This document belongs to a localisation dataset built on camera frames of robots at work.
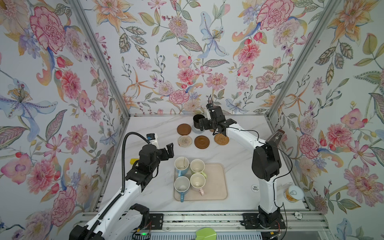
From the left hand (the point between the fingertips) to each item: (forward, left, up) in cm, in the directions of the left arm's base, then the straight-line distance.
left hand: (169, 144), depth 79 cm
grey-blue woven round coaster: (+25, -16, -20) cm, 36 cm away
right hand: (+22, -21, -4) cm, 31 cm away
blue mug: (-3, -6, -19) cm, 20 cm away
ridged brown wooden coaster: (+14, -20, -20) cm, 31 cm away
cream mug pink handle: (-13, -15, -18) cm, 27 cm away
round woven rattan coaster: (+17, -33, -21) cm, 43 cm away
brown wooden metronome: (+7, -62, -4) cm, 63 cm away
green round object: (-38, -19, -19) cm, 47 cm away
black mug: (+29, -16, -11) cm, 35 cm away
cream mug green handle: (-5, -16, -16) cm, 23 cm away
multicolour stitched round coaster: (+16, -7, -21) cm, 27 cm away
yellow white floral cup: (-22, -65, -15) cm, 70 cm away
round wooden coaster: (+28, -7, -22) cm, 36 cm away
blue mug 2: (-15, -7, -18) cm, 24 cm away
